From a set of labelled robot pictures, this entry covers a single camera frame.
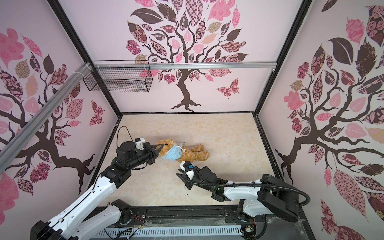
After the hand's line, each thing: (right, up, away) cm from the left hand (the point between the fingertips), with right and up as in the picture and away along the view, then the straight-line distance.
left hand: (166, 147), depth 73 cm
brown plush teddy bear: (+12, -3, +1) cm, 13 cm away
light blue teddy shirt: (+4, -3, +1) cm, 5 cm away
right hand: (+6, -12, +2) cm, 13 cm away
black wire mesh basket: (-29, +44, +22) cm, 57 cm away
